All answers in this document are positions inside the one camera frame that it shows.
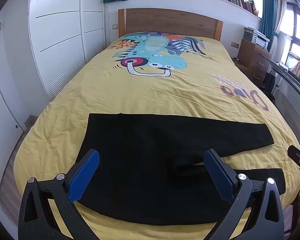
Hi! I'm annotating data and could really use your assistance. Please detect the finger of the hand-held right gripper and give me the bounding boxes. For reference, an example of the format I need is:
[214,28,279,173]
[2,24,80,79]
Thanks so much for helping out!
[287,145,300,167]

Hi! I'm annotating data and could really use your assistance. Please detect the dark desk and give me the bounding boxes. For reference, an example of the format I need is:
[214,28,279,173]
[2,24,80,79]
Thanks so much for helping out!
[270,60,300,93]

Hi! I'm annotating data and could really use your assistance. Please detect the yellow printed blanket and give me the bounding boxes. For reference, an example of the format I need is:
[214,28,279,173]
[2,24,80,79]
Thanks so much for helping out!
[13,32,300,240]

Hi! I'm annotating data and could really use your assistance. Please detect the black pants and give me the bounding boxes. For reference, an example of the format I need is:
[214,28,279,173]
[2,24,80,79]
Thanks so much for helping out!
[75,112,287,219]

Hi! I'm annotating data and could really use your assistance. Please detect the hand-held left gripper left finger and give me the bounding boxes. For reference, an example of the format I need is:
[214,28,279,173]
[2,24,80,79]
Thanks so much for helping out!
[18,149,100,240]

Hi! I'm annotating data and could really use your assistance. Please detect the wooden dresser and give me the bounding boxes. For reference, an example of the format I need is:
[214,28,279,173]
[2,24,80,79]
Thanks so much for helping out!
[237,39,273,88]

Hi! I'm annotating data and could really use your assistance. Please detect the wooden headboard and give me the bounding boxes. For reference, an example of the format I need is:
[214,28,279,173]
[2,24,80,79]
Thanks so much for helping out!
[118,8,224,41]

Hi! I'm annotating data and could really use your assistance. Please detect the black bag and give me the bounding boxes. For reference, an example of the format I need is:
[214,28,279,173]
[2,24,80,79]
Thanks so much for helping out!
[261,71,277,95]

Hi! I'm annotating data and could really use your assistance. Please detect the white printer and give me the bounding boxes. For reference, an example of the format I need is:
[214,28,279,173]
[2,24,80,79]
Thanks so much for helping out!
[244,27,270,50]

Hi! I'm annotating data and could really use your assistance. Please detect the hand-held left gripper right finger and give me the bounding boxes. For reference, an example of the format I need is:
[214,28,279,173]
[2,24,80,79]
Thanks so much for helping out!
[204,149,284,240]

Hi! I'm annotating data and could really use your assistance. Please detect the white wardrobe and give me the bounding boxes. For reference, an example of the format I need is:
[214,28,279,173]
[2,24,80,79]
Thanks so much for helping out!
[0,0,105,188]

